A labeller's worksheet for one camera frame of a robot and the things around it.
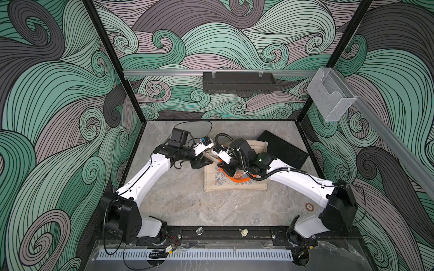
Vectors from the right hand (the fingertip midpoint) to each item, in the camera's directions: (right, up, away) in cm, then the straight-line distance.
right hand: (217, 164), depth 77 cm
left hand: (-4, +4, 0) cm, 6 cm away
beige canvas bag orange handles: (0, -9, +8) cm, 12 cm away
